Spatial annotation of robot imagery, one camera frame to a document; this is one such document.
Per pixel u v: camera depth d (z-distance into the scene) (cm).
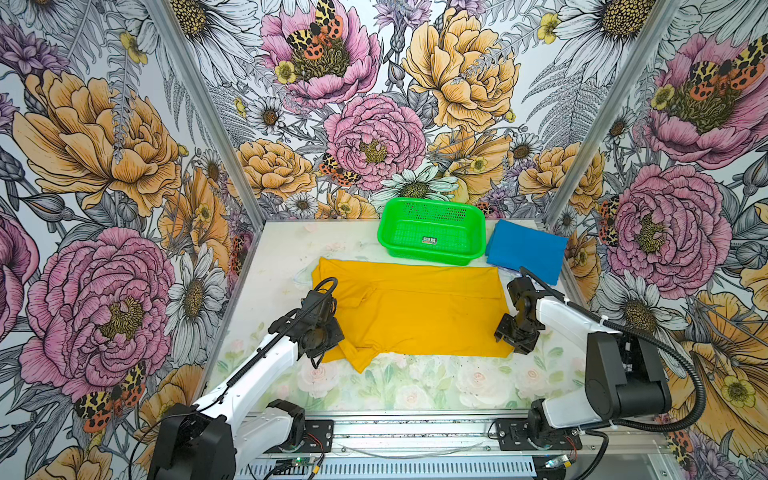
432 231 119
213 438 40
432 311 97
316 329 71
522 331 76
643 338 45
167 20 72
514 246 111
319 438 73
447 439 76
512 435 74
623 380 44
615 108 89
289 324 58
